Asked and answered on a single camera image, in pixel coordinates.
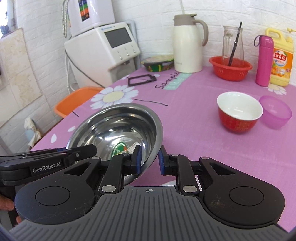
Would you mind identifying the stainless steel bowl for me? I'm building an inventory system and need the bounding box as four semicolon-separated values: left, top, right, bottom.
67;103;163;174

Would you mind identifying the red white ceramic bowl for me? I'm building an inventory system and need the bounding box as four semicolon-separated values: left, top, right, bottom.
216;91;263;133

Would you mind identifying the left hand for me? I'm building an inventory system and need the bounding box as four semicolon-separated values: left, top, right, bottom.
0;195;15;211

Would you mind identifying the orange plastic basin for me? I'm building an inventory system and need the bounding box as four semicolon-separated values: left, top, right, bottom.
54;86;103;118

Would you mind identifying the pink floral tablecloth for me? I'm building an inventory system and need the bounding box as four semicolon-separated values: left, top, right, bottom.
35;67;295;231

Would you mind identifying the instant noodle cup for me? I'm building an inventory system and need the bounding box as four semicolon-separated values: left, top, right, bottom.
140;55;174;72

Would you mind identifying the white water dispenser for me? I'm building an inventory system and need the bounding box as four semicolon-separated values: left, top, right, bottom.
64;21;141;88

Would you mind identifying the purple plastic bowl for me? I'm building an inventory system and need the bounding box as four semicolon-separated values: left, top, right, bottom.
259;95;292;130

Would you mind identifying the red plastic basket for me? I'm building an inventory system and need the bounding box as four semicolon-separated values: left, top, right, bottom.
209;56;252;81

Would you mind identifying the cream thermal jug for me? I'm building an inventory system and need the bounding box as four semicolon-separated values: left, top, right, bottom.
173;14;209;73

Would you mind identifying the black stirring stick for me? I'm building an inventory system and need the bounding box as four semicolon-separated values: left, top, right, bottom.
228;21;242;66

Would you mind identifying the pink thermos bottle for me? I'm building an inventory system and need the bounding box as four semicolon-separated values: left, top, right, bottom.
254;35;274;87

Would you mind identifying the white water purifier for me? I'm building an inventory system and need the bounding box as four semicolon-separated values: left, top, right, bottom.
62;0;115;37

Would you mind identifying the glass carafe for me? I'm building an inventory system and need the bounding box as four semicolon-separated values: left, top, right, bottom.
222;26;244;65

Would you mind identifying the yellow detergent bottle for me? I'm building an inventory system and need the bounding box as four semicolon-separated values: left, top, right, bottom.
265;28;295;87

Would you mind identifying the black plastic frame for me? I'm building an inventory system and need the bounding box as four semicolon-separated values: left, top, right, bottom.
128;74;157;87

